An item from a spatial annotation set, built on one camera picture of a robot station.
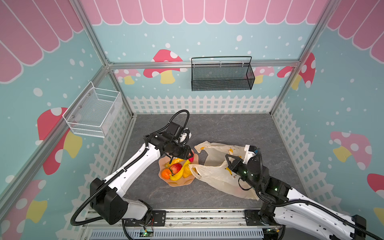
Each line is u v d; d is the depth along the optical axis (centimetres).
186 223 74
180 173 87
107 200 39
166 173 81
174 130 59
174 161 91
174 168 87
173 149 63
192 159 76
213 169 67
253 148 63
